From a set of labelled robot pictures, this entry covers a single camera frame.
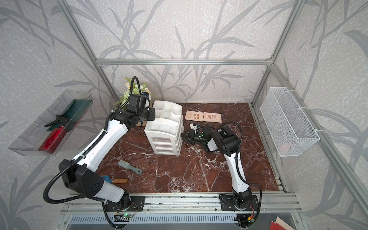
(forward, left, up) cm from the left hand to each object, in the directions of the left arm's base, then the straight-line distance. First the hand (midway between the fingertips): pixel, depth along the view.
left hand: (154, 112), depth 81 cm
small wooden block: (-31, +19, -25) cm, 44 cm away
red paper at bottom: (-51, -62, -24) cm, 84 cm away
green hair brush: (-21, +19, -25) cm, 38 cm away
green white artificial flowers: (+11, +12, +6) cm, 18 cm away
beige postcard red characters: (+18, -24, -25) cm, 39 cm away
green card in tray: (-1, +41, +3) cm, 41 cm away
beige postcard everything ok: (+17, -38, -25) cm, 49 cm away
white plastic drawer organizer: (-12, -8, -2) cm, 15 cm away
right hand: (-4, -14, -20) cm, 25 cm away
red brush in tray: (-24, +36, +9) cm, 44 cm away
